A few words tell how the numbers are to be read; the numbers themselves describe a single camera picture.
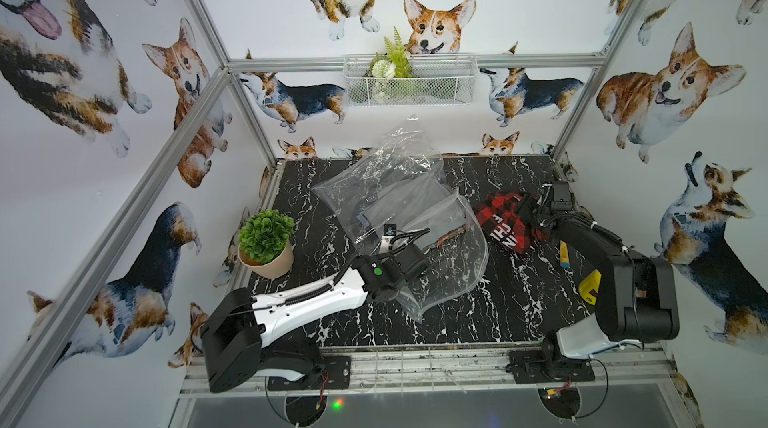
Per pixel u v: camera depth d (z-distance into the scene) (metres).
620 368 0.75
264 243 0.81
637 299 0.45
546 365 0.69
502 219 0.98
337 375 0.73
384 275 0.56
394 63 0.82
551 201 0.72
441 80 0.92
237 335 0.40
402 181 1.03
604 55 0.92
